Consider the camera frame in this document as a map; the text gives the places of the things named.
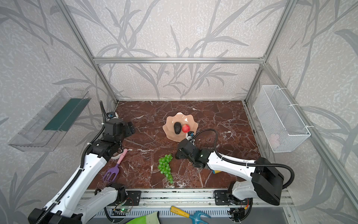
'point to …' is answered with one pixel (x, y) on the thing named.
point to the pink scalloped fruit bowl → (183, 118)
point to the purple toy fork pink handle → (115, 170)
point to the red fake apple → (186, 128)
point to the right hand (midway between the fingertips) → (181, 144)
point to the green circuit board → (124, 210)
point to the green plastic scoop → (151, 218)
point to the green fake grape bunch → (163, 165)
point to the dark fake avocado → (177, 128)
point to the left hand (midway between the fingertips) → (127, 121)
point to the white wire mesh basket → (283, 128)
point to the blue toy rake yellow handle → (194, 217)
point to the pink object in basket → (274, 140)
